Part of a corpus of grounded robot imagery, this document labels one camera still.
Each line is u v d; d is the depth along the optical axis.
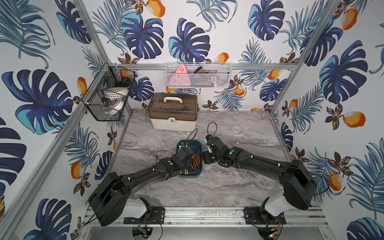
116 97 0.81
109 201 0.42
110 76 0.92
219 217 0.75
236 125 1.12
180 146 0.77
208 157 0.75
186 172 0.88
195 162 0.90
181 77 0.90
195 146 0.98
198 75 0.92
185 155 0.65
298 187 0.44
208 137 0.78
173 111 0.92
